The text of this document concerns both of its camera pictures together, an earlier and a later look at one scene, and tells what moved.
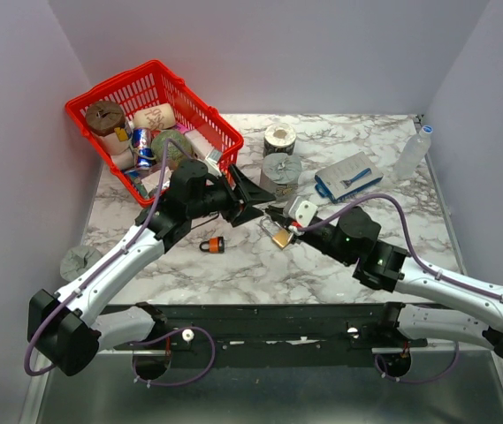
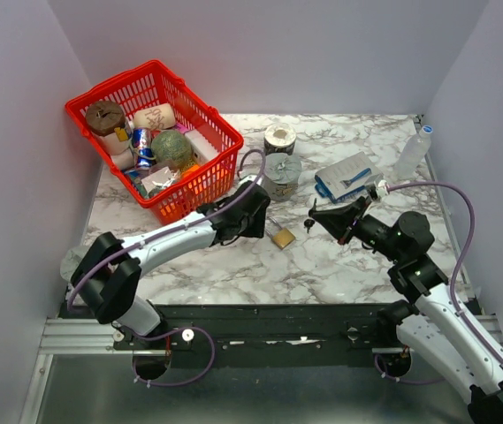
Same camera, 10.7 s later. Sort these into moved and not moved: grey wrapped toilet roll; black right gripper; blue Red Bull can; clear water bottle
Moved: black right gripper
Not moved: blue Red Bull can; clear water bottle; grey wrapped toilet roll
